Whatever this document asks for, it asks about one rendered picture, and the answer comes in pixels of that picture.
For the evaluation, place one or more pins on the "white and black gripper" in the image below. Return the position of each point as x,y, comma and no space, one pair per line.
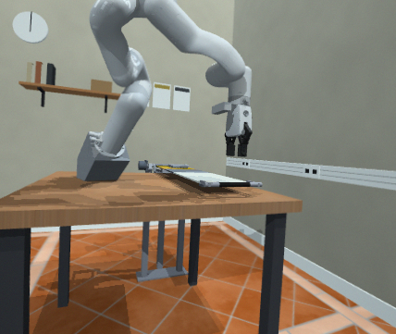
236,127

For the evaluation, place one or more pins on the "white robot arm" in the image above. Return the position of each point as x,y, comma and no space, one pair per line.
127,68

